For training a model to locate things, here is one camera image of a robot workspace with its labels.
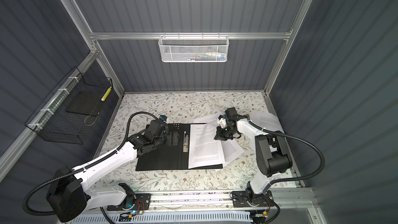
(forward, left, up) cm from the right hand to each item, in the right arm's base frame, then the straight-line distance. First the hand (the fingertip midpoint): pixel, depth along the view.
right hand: (217, 138), depth 91 cm
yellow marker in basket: (+13, +60, +25) cm, 66 cm away
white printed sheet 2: (+17, -35, -6) cm, 39 cm away
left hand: (-2, +25, +9) cm, 27 cm away
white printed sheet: (-7, +8, -1) cm, 11 cm away
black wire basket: (0, +72, +26) cm, 77 cm away
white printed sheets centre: (-4, -9, -5) cm, 11 cm away
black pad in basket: (+6, +65, +27) cm, 71 cm away
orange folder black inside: (-10, +27, -2) cm, 29 cm away
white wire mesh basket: (+72, +16, +17) cm, 76 cm away
